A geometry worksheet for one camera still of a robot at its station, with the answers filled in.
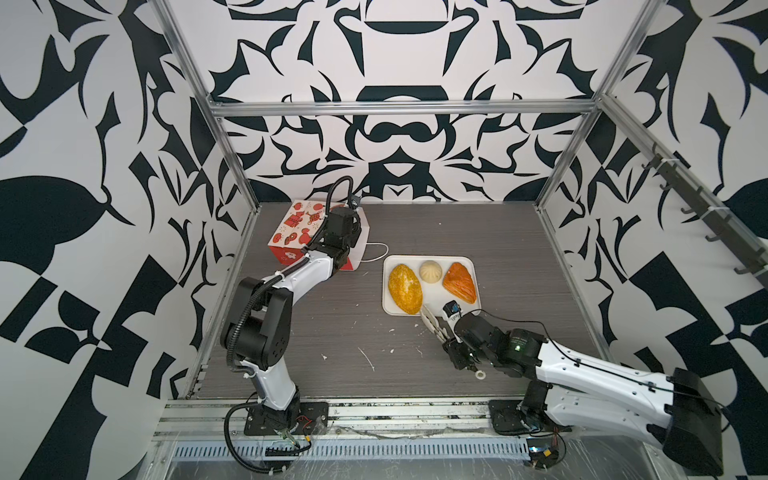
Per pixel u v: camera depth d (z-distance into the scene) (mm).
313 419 740
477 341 598
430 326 836
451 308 719
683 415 406
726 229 550
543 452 710
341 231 709
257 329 472
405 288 911
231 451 683
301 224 985
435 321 835
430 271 965
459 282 939
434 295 953
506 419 733
